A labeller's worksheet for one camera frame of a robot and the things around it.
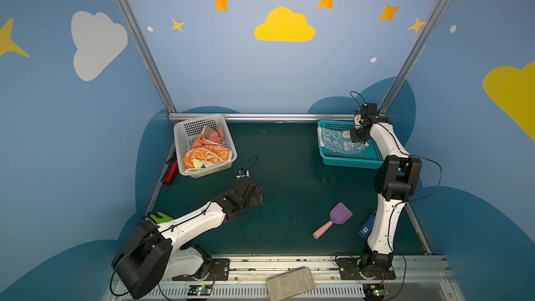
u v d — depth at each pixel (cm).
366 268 68
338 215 87
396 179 58
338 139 104
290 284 69
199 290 71
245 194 65
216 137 104
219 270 74
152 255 41
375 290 71
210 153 92
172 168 99
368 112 80
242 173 78
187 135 112
